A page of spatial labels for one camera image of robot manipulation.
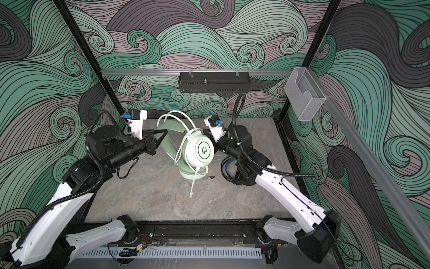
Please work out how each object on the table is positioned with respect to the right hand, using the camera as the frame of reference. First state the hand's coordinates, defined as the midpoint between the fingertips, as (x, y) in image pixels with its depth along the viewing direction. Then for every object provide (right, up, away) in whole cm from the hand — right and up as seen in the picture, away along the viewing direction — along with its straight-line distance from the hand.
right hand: (202, 132), depth 65 cm
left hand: (-12, +1, -8) cm, 14 cm away
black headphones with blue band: (+17, -23, +27) cm, 39 cm away
